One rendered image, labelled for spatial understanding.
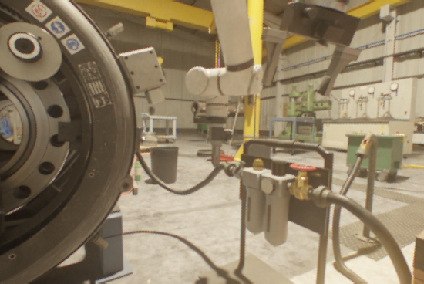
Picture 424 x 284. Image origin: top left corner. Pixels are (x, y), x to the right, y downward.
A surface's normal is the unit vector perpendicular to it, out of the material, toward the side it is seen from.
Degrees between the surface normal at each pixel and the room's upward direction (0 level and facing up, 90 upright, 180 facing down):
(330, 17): 113
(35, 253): 90
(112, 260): 90
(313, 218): 90
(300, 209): 90
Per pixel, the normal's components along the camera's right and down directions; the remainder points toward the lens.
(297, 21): 0.09, 0.47
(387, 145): -0.80, 0.03
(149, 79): 0.55, 0.07
